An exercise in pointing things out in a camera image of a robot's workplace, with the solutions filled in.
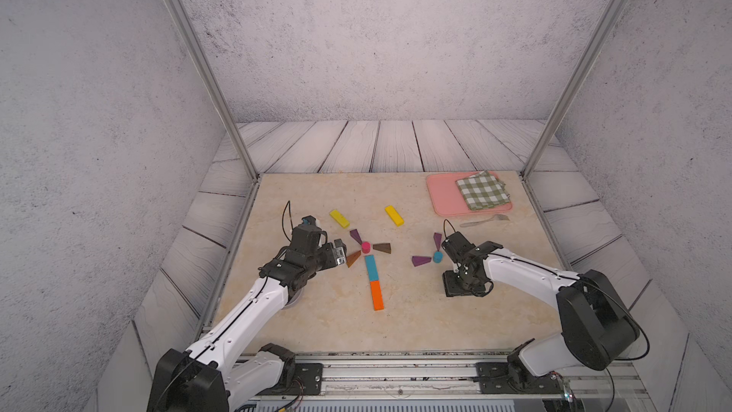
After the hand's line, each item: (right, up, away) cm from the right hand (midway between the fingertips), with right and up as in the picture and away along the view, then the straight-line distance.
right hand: (457, 290), depth 87 cm
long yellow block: (-37, +20, +19) cm, 46 cm away
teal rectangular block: (-26, +5, +7) cm, 27 cm away
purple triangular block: (-31, +15, +13) cm, 37 cm away
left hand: (-35, +13, -3) cm, 38 cm away
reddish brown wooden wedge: (-33, +8, +8) cm, 34 cm away
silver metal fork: (+19, +20, +19) cm, 33 cm away
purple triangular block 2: (-10, +7, +9) cm, 15 cm away
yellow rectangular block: (-17, +21, +21) cm, 34 cm away
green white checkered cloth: (+18, +31, +28) cm, 45 cm away
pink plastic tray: (+4, +27, +25) cm, 37 cm away
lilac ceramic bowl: (-41, +7, -28) cm, 51 cm away
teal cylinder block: (-4, +9, +7) cm, 12 cm away
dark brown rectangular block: (-22, +11, +10) cm, 27 cm away
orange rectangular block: (-24, -2, +2) cm, 24 cm away
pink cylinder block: (-28, +11, +11) cm, 32 cm away
